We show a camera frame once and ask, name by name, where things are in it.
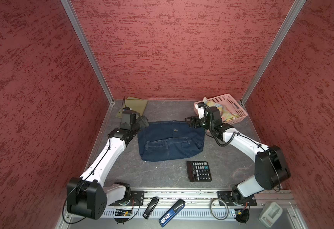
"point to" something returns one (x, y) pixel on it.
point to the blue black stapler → (172, 212)
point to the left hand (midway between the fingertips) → (141, 124)
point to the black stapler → (150, 207)
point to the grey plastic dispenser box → (270, 213)
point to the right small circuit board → (242, 215)
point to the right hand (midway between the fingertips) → (189, 120)
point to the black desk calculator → (199, 171)
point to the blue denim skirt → (162, 140)
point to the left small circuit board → (123, 212)
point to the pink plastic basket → (229, 100)
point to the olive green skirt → (137, 104)
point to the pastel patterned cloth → (226, 113)
